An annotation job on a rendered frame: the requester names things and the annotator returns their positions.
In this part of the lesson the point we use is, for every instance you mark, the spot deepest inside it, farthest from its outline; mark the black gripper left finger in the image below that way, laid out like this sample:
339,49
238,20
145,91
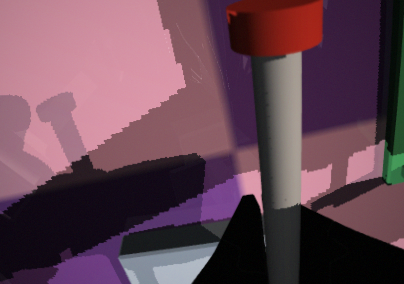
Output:
240,257

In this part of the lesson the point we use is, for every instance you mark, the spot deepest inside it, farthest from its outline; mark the grey pin with red cap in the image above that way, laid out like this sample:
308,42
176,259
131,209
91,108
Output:
274,33

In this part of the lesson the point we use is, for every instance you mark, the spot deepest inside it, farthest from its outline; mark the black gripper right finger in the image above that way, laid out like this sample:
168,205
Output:
331,253

